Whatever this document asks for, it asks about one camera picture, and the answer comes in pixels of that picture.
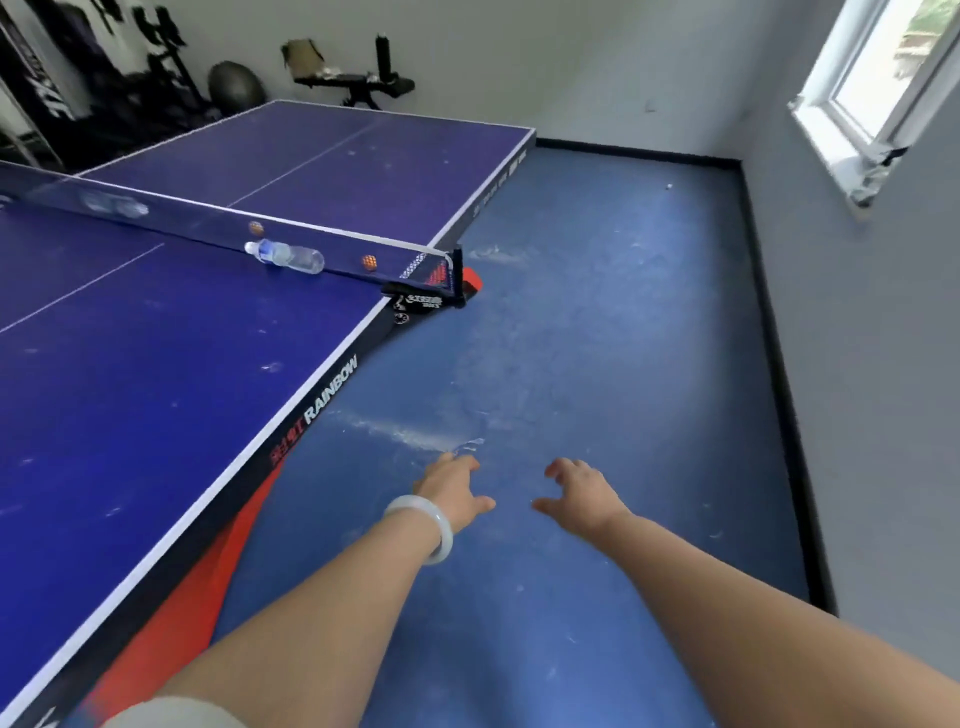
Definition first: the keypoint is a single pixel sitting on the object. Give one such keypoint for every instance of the white jade bangle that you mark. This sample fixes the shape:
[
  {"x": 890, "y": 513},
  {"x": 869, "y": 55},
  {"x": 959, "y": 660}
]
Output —
[{"x": 412, "y": 501}]

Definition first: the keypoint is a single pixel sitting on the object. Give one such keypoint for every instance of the person's right hand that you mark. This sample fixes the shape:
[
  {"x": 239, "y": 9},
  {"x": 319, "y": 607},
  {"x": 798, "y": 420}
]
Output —
[{"x": 589, "y": 502}]

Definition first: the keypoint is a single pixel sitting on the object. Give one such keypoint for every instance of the person's left hand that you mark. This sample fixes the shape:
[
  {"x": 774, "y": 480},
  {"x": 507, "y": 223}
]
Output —
[{"x": 450, "y": 491}]

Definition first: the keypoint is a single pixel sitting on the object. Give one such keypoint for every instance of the black exercise bench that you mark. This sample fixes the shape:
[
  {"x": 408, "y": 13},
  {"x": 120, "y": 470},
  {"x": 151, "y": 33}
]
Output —
[{"x": 360, "y": 86}]

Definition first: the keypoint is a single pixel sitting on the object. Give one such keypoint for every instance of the white framed window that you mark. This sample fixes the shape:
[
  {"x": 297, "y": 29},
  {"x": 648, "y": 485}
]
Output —
[{"x": 885, "y": 60}]

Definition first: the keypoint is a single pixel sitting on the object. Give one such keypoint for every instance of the white window sill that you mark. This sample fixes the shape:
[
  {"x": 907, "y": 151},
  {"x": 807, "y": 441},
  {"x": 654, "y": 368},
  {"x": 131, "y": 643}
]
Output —
[{"x": 825, "y": 142}]

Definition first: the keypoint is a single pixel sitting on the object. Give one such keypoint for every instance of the person's left forearm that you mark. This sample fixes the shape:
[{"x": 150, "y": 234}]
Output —
[{"x": 315, "y": 637}]

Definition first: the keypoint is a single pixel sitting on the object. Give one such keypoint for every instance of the black exercise equipment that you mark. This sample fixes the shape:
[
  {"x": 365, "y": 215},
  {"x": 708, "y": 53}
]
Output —
[{"x": 112, "y": 90}]

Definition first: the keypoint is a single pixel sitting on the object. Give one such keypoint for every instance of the black net post clamp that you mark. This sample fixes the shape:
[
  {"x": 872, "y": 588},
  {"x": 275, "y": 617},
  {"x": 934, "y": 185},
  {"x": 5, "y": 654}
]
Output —
[{"x": 455, "y": 281}]

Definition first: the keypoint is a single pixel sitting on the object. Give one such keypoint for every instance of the blue table net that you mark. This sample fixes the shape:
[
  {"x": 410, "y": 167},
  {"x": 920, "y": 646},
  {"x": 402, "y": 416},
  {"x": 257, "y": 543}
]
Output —
[{"x": 187, "y": 217}]

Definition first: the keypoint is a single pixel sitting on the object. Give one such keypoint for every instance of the person's right forearm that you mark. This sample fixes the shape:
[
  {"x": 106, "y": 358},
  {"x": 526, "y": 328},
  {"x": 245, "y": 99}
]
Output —
[{"x": 750, "y": 637}]

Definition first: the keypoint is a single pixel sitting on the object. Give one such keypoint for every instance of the white shirt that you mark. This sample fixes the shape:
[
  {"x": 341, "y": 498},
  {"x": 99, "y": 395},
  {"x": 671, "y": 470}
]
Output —
[{"x": 172, "y": 716}]

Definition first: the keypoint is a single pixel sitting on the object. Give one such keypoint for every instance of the grey exercise ball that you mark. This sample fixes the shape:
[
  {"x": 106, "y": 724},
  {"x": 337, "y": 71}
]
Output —
[{"x": 236, "y": 90}]

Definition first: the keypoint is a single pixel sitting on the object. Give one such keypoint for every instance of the blue table tennis table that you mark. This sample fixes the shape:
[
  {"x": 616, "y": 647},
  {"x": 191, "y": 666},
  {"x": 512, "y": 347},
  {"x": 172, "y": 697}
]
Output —
[{"x": 112, "y": 412}]

